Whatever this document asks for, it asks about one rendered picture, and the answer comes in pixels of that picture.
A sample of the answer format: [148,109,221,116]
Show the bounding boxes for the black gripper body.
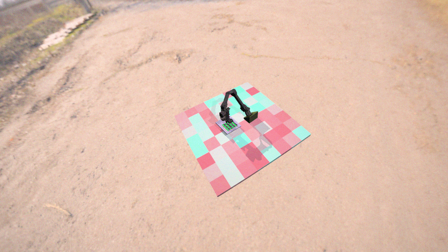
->
[226,114,233,124]

